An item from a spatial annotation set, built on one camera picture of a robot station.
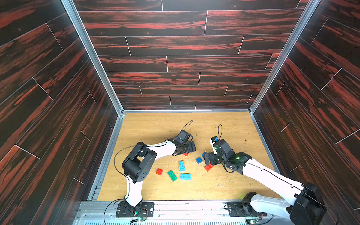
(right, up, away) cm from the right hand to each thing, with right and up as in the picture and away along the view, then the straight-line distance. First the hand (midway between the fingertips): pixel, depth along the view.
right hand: (212, 153), depth 84 cm
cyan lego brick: (-19, -10, +3) cm, 21 cm away
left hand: (-11, +1, +11) cm, 16 cm away
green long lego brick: (-25, -14, 0) cm, 28 cm away
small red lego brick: (-16, -3, +10) cm, 19 cm away
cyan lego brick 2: (-17, -14, 0) cm, 22 cm away
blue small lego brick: (-7, -6, +6) cm, 11 cm away
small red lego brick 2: (-33, -12, +2) cm, 35 cm away
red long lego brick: (-2, -10, +3) cm, 10 cm away
